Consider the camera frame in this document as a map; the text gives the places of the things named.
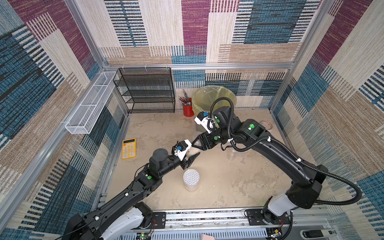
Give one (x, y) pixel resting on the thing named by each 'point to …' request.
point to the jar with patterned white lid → (191, 179)
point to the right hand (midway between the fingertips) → (200, 143)
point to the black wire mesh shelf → (146, 90)
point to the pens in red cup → (185, 100)
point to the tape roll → (267, 125)
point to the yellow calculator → (129, 148)
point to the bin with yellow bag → (203, 96)
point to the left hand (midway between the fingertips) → (194, 146)
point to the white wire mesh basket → (83, 120)
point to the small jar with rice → (231, 156)
